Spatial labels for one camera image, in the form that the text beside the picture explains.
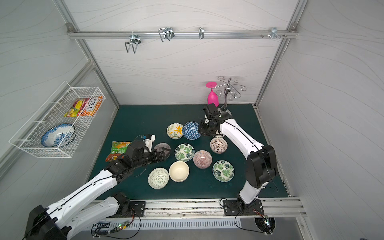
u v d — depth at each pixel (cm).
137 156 60
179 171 85
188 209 75
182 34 78
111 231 66
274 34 77
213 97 101
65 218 42
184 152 93
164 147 93
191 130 89
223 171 86
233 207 73
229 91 95
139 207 74
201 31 72
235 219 73
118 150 90
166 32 76
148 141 71
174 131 101
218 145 96
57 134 63
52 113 65
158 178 82
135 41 79
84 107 73
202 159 89
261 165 45
